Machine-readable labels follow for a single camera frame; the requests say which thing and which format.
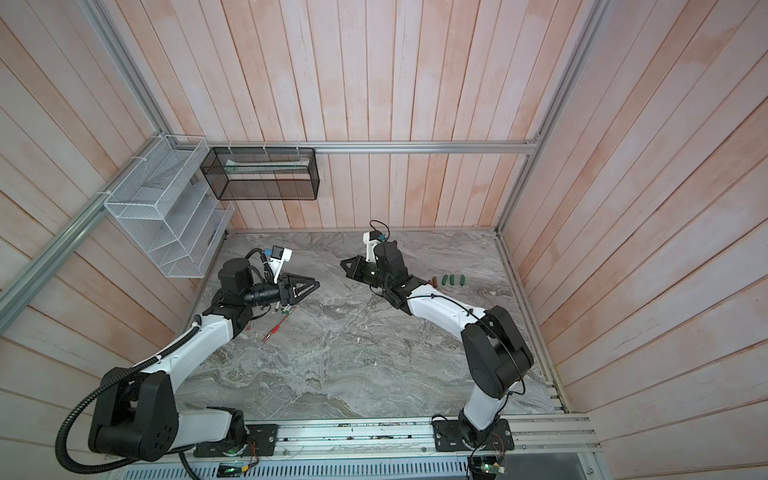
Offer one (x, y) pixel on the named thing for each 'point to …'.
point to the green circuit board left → (229, 469)
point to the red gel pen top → (275, 329)
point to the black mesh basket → (262, 173)
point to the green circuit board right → (492, 468)
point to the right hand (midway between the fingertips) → (338, 263)
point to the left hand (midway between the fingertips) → (315, 288)
